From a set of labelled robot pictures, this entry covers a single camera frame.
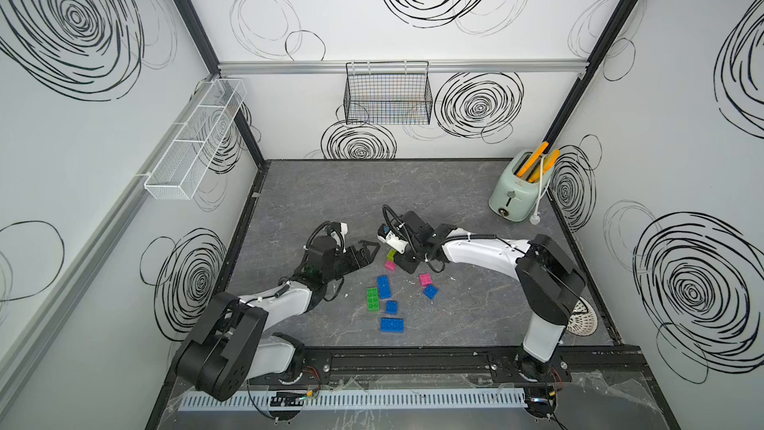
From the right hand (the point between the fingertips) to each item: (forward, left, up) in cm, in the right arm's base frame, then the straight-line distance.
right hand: (399, 256), depth 89 cm
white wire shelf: (+7, +54, +30) cm, 62 cm away
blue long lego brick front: (-19, +2, -2) cm, 19 cm away
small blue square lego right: (-9, -9, -4) cm, 14 cm away
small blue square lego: (-14, +2, -3) cm, 15 cm away
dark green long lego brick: (-12, +7, -3) cm, 15 cm away
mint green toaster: (+17, -37, +7) cm, 41 cm away
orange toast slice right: (+25, -46, +16) cm, 55 cm away
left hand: (0, +8, +4) cm, 9 cm away
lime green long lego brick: (-4, +3, +9) cm, 11 cm away
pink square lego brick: (-2, +3, -2) cm, 4 cm away
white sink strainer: (-16, -50, -3) cm, 52 cm away
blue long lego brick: (-9, +4, -2) cm, 10 cm away
